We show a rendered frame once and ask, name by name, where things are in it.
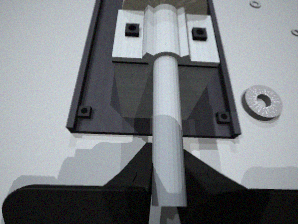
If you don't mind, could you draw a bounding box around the grey metal shaft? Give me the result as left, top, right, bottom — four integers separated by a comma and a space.
152, 56, 187, 207

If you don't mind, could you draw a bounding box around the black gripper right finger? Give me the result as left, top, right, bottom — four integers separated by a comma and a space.
177, 148, 298, 224

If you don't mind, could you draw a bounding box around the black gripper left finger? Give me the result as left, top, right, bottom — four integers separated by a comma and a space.
2, 143, 153, 224

